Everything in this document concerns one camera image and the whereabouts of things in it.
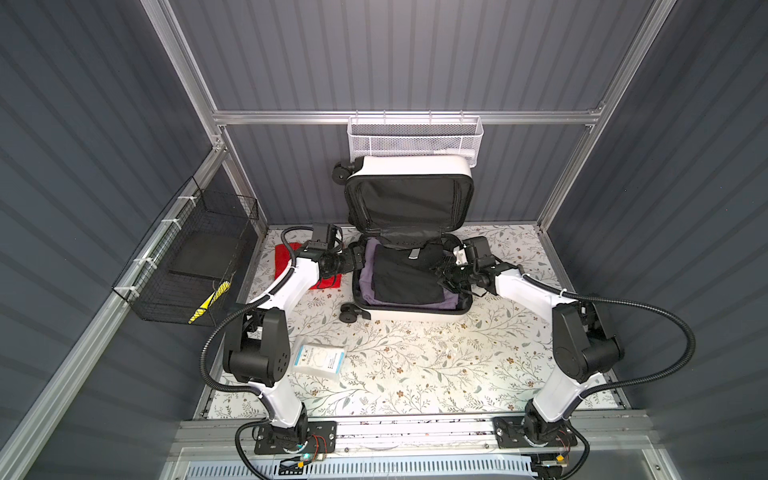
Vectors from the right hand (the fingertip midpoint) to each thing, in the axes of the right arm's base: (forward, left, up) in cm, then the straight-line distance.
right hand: (434, 274), depth 91 cm
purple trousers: (-5, +21, -2) cm, 21 cm away
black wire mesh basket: (-3, +62, +19) cm, 65 cm away
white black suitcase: (+21, +8, +7) cm, 23 cm away
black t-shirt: (+3, +10, -5) cm, 11 cm away
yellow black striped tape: (-19, +55, +16) cm, 60 cm away
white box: (-24, +34, -7) cm, 42 cm away
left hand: (+4, +25, +2) cm, 26 cm away
